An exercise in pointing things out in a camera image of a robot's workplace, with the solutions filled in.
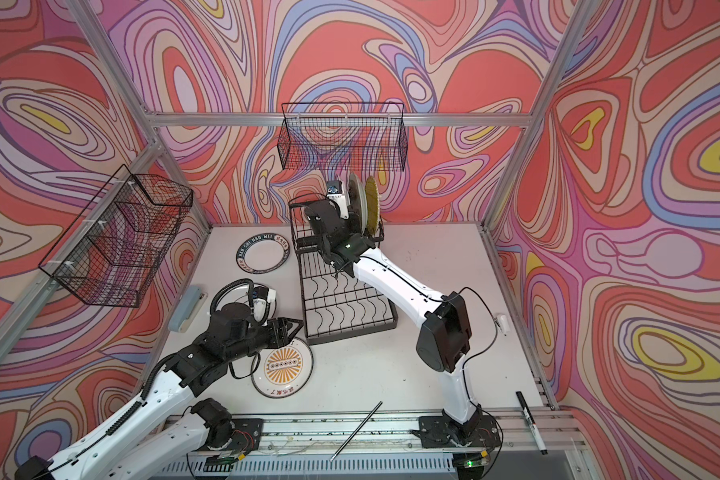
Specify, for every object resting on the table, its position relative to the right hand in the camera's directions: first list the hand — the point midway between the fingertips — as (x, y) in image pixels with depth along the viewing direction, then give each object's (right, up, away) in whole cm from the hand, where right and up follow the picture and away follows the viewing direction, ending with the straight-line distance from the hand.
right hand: (351, 214), depth 81 cm
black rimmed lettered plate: (-36, -11, +31) cm, 49 cm away
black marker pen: (+46, -54, -7) cm, 71 cm away
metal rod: (+1, -56, -7) cm, 56 cm away
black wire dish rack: (-6, -28, +14) cm, 32 cm away
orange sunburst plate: (-19, -44, +1) cm, 48 cm away
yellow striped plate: (+5, +3, -2) cm, 7 cm away
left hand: (-12, -29, -7) cm, 32 cm away
